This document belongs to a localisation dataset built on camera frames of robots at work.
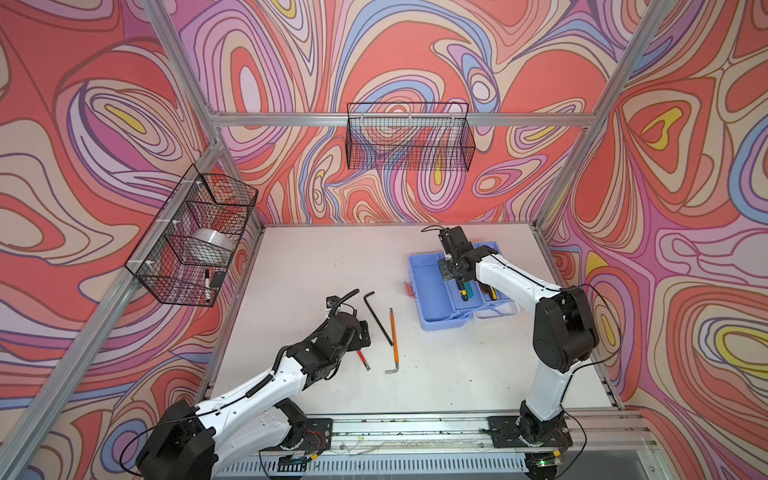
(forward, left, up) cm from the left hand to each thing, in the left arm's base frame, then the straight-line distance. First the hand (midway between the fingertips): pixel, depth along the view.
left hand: (359, 326), depth 84 cm
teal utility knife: (+12, -34, 0) cm, 36 cm away
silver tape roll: (+8, +34, +26) cm, 44 cm away
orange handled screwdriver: (0, -10, -8) cm, 13 cm away
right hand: (+19, -30, +2) cm, 36 cm away
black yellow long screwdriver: (-5, -30, +26) cm, 40 cm away
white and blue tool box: (+10, -25, -4) cm, 27 cm away
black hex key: (+6, -5, -7) cm, 10 cm away
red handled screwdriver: (-7, -1, -8) cm, 10 cm away
